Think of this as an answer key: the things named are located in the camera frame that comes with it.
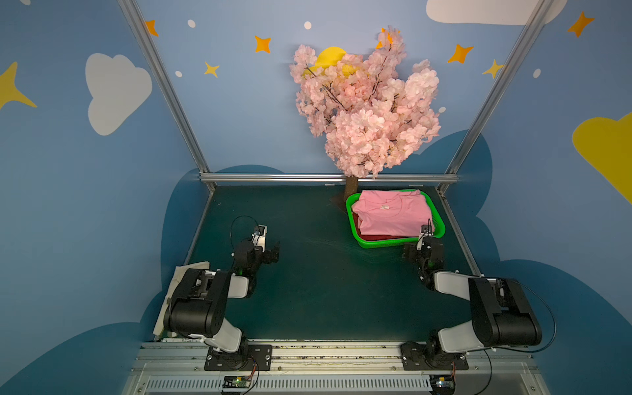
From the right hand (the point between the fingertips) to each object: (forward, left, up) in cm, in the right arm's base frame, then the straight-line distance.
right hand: (424, 242), depth 95 cm
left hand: (-3, +62, +3) cm, 62 cm away
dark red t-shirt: (-1, +20, +3) cm, 21 cm away
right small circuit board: (-45, +1, -8) cm, 46 cm away
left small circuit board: (-49, +63, -6) cm, 80 cm away
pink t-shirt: (+14, +8, 0) cm, 16 cm away
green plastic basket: (+7, -7, +2) cm, 10 cm away
